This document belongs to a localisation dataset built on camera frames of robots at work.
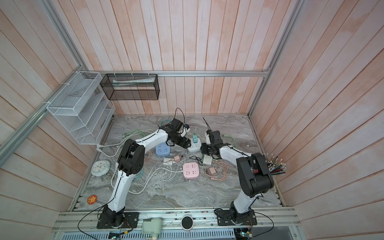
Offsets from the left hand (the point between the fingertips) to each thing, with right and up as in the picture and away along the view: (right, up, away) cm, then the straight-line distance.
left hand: (185, 144), depth 100 cm
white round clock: (-52, -13, -11) cm, 54 cm away
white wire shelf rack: (-53, +22, -22) cm, 62 cm away
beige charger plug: (+16, -15, -12) cm, 25 cm away
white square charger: (+14, -9, -8) cm, 18 cm away
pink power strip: (+4, -14, -12) cm, 19 cm away
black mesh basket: (-39, +41, +4) cm, 57 cm away
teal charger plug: (+7, +4, -3) cm, 8 cm away
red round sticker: (-50, -28, -20) cm, 61 cm away
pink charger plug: (-5, -8, -8) cm, 12 cm away
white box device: (-14, -35, -32) cm, 49 cm away
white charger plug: (-11, -10, -8) cm, 16 cm away
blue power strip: (-15, -3, -3) cm, 16 cm away
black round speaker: (+2, -33, -32) cm, 46 cm away
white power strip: (+7, -1, -2) cm, 7 cm away
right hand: (+12, -1, -4) cm, 12 cm away
